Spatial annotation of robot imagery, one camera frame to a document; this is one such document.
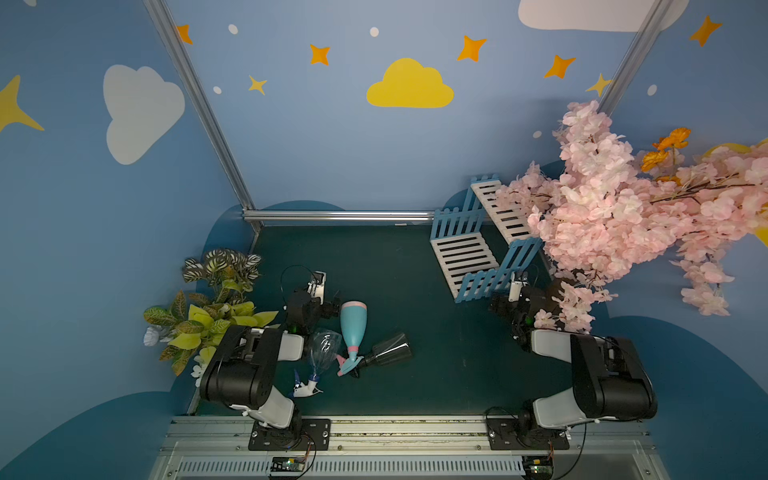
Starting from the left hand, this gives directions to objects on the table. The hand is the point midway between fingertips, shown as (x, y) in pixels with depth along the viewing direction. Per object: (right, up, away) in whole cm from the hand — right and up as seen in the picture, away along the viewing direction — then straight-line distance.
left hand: (323, 285), depth 94 cm
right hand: (+61, -2, +1) cm, 61 cm away
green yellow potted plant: (-23, -6, -30) cm, 38 cm away
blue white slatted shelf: (+58, +13, +21) cm, 63 cm away
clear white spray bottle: (+3, -17, -12) cm, 21 cm away
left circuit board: (-4, -42, -22) cm, 47 cm away
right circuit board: (+58, -43, -22) cm, 75 cm away
